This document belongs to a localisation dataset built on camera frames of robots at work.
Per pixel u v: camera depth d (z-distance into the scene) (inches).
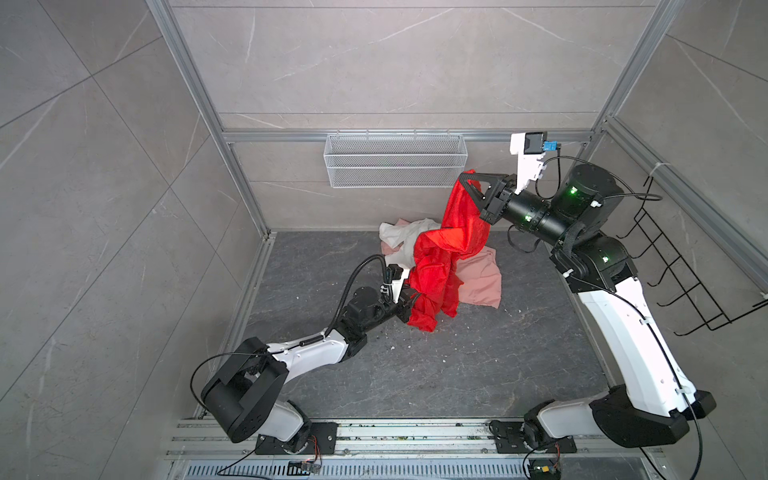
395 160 39.4
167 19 27.0
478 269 38.9
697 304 24.9
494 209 17.9
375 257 23.3
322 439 29.0
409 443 28.7
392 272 26.0
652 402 14.4
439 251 23.4
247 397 16.8
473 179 20.1
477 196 19.9
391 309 27.6
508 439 28.7
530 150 16.9
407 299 27.6
